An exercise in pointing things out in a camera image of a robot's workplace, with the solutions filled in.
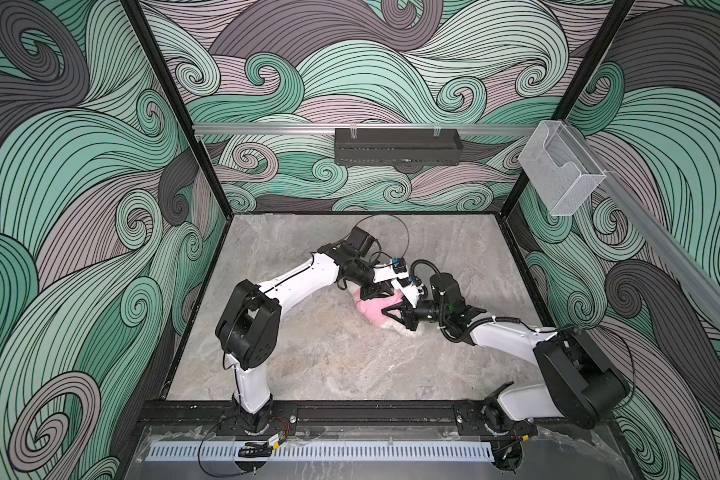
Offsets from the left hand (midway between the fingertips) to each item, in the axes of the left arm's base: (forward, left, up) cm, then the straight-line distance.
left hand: (393, 289), depth 83 cm
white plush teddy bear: (-10, 0, -4) cm, 10 cm away
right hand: (-5, +2, -3) cm, 6 cm away
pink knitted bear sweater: (-5, +6, -1) cm, 8 cm away
